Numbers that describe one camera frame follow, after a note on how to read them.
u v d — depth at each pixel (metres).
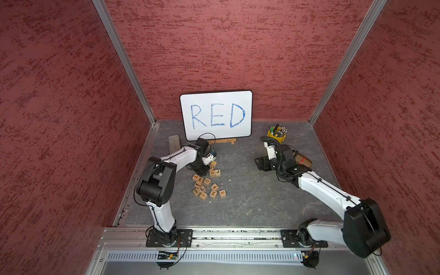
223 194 0.85
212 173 0.92
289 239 0.74
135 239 0.76
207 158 0.87
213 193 0.85
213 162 0.97
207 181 0.89
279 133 0.96
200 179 0.90
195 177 0.90
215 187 0.87
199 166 0.81
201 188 0.87
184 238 0.74
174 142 1.03
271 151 0.74
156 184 0.49
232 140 1.06
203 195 0.85
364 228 0.41
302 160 0.97
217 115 0.98
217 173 0.92
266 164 0.76
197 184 0.88
